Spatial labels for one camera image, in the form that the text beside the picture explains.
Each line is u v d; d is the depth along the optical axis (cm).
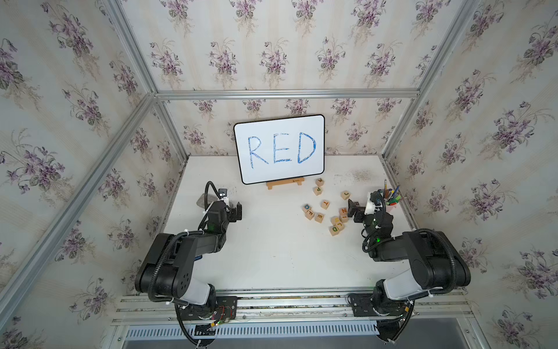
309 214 95
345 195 101
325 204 98
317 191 104
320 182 107
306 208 98
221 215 72
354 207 84
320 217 94
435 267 44
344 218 93
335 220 93
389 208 89
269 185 105
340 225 91
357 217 84
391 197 91
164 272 41
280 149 98
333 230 90
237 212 86
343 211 95
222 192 80
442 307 73
